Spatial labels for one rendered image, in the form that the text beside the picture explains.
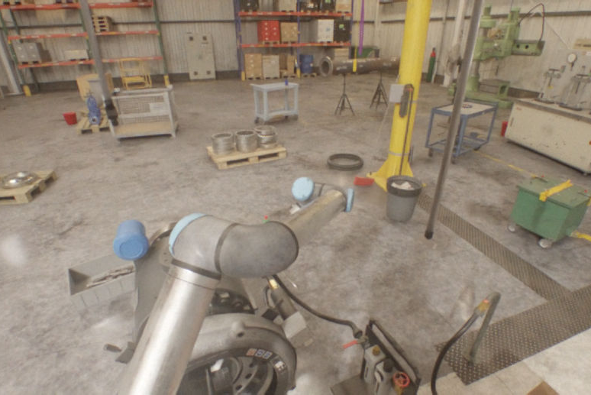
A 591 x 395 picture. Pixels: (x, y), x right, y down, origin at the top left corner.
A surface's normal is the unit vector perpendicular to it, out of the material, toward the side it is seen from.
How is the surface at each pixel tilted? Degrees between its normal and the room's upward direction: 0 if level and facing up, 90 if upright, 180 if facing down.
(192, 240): 42
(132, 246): 90
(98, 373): 0
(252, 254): 61
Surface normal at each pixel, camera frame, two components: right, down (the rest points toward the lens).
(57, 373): -0.01, -0.88
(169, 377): 0.73, 0.04
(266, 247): 0.40, -0.22
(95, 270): 0.59, 0.37
